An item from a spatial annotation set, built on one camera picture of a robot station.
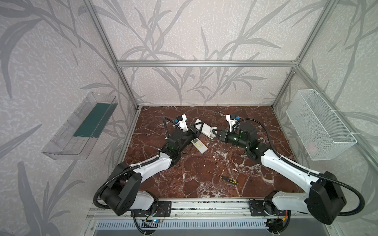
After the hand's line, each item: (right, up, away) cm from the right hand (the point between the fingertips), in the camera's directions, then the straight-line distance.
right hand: (213, 126), depth 76 cm
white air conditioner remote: (-7, -14, +20) cm, 25 cm away
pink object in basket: (+50, -10, -3) cm, 51 cm away
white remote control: (-3, -2, +1) cm, 4 cm away
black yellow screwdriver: (+8, -30, +7) cm, 32 cm away
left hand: (-4, +4, 0) cm, 5 cm away
